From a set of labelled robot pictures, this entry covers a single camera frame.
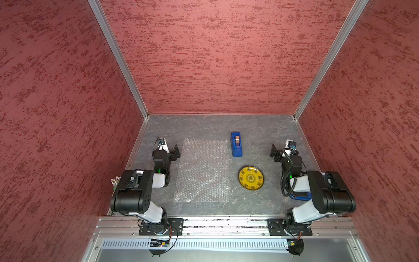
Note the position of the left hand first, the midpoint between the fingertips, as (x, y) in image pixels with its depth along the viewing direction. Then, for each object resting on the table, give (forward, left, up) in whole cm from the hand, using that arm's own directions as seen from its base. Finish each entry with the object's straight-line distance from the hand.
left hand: (169, 148), depth 94 cm
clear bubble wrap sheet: (-12, -21, -8) cm, 25 cm away
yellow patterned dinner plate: (-14, -48, -7) cm, 51 cm away
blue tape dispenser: (+4, -41, -2) cm, 41 cm away
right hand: (0, -65, +2) cm, 65 cm away
